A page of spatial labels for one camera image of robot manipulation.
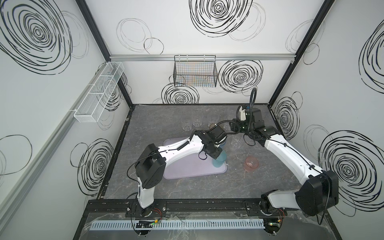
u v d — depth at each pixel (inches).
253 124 24.0
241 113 28.9
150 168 18.1
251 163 34.7
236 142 38.3
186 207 29.2
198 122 42.6
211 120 42.7
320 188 15.5
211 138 24.0
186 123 41.5
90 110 34.3
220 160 31.0
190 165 35.6
